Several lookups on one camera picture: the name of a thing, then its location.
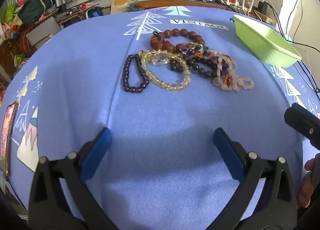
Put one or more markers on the dark green duffel bag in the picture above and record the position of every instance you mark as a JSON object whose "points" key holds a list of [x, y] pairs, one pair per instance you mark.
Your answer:
{"points": [[35, 10]]}

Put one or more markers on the bright green bag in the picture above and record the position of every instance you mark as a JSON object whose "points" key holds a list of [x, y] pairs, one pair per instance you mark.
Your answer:
{"points": [[10, 12]]}

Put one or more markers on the wooden desk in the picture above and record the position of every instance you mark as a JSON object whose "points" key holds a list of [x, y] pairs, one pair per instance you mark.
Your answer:
{"points": [[175, 4]]}

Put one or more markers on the person's right hand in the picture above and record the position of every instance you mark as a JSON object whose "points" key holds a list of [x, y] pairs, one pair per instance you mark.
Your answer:
{"points": [[305, 190]]}

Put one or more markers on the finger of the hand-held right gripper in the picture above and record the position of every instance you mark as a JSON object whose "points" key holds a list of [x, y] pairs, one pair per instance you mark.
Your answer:
{"points": [[302, 122]]}

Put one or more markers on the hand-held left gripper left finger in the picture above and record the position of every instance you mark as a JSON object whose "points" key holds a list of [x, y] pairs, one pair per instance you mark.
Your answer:
{"points": [[100, 148]]}

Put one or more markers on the grey cardboard box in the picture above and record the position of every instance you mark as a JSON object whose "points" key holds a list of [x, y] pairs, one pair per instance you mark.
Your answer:
{"points": [[42, 32]]}

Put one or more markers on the black power adapter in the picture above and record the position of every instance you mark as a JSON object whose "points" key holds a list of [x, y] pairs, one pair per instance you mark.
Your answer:
{"points": [[263, 7]]}

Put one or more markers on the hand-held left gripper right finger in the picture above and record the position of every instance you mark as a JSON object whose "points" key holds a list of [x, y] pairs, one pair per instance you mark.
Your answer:
{"points": [[226, 152]]}

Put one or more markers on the light green plastic tray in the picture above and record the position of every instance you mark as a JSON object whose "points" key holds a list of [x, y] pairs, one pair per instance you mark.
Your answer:
{"points": [[265, 42]]}

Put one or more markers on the blue printed tablecloth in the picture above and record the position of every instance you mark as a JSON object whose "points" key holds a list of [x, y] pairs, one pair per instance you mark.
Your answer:
{"points": [[162, 110]]}

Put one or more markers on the blue striped bag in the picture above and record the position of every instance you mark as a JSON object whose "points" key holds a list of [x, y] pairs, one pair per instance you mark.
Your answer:
{"points": [[96, 13]]}

